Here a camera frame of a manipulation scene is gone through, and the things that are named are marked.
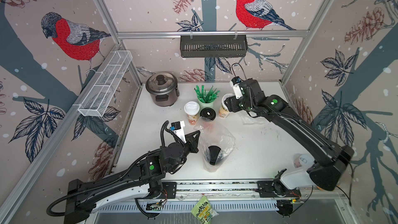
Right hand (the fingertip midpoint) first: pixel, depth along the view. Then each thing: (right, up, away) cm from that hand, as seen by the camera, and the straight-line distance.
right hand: (230, 97), depth 75 cm
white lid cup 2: (-3, -7, +2) cm, 8 cm away
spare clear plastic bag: (+15, -15, +25) cm, 33 cm away
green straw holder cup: (-13, -5, +17) cm, 22 cm away
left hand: (-13, -15, -8) cm, 21 cm away
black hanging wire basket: (-6, +35, +29) cm, 46 cm away
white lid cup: (-20, -7, +10) cm, 23 cm away
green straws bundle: (-11, 0, +11) cm, 16 cm away
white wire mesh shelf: (-65, +7, +4) cm, 65 cm away
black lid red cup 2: (-9, -26, -9) cm, 29 cm away
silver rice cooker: (-41, +6, +24) cm, 48 cm away
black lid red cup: (-11, -9, +7) cm, 16 cm away
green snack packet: (-14, -51, -7) cm, 53 cm away
